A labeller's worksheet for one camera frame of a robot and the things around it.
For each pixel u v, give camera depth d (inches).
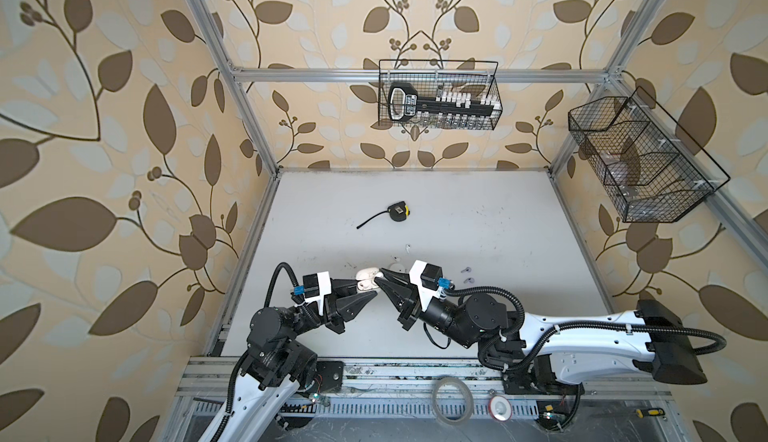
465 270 36.8
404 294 20.2
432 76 35.4
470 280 35.8
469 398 27.2
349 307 21.7
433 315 20.1
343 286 22.4
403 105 33.3
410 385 29.0
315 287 19.4
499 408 27.6
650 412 27.3
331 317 21.1
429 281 18.0
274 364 21.0
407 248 38.3
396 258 37.9
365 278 22.6
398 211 41.2
